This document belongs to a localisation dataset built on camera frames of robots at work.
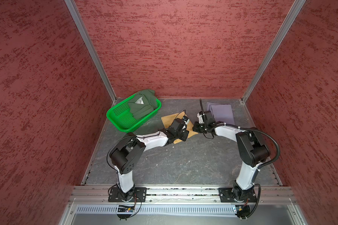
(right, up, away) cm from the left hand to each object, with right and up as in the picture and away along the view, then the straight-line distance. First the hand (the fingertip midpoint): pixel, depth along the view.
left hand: (185, 133), depth 92 cm
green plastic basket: (-50, +11, +16) cm, 53 cm away
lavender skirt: (+30, +14, +15) cm, 36 cm away
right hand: (+5, +2, +6) cm, 8 cm away
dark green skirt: (-33, +21, +18) cm, 43 cm away
